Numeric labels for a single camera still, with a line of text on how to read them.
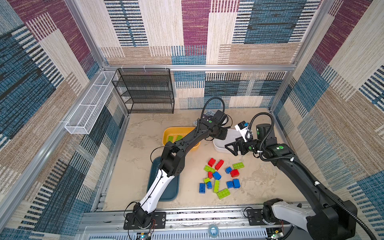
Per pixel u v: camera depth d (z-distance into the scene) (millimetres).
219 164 912
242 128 684
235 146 676
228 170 873
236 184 839
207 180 845
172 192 825
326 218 377
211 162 907
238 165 909
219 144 920
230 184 828
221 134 849
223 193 808
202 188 834
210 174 862
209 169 893
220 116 760
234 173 900
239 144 679
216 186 815
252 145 660
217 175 849
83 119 913
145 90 1114
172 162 590
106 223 748
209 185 824
